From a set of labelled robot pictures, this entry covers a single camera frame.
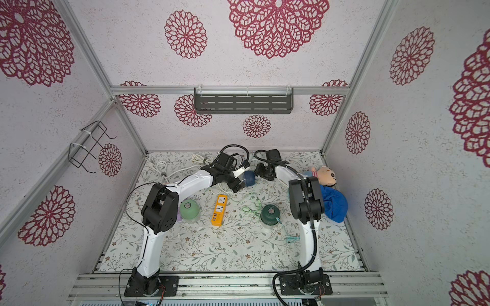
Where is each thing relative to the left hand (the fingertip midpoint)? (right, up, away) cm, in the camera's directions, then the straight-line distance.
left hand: (239, 177), depth 98 cm
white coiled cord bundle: (-47, +7, +15) cm, 50 cm away
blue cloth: (+46, -12, -8) cm, 49 cm away
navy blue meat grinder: (+6, 0, 0) cm, 6 cm away
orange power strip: (-9, -17, -7) cm, 21 cm away
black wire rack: (-62, +10, -24) cm, 67 cm away
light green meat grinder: (-21, -13, -15) cm, 29 cm away
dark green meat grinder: (+13, -15, -15) cm, 26 cm away
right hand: (+10, +4, +6) cm, 12 cm away
